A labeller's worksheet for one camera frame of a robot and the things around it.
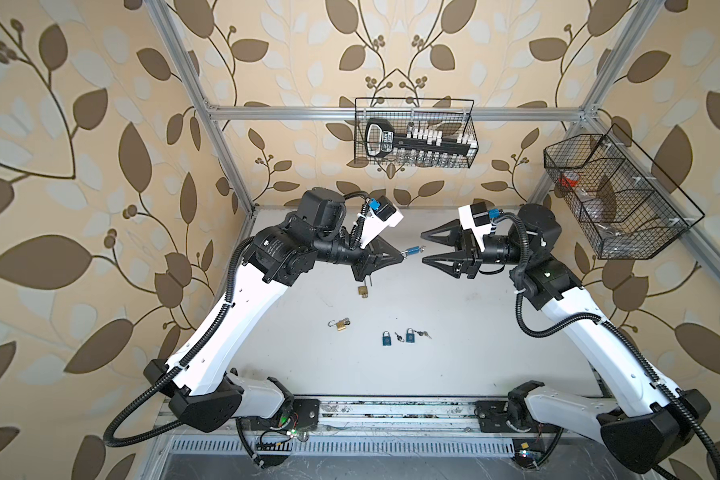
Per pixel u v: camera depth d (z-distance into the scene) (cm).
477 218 48
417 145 83
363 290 98
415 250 58
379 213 48
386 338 87
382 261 57
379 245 52
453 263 55
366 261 49
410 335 88
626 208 73
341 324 90
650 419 36
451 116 91
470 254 52
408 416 75
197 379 38
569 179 87
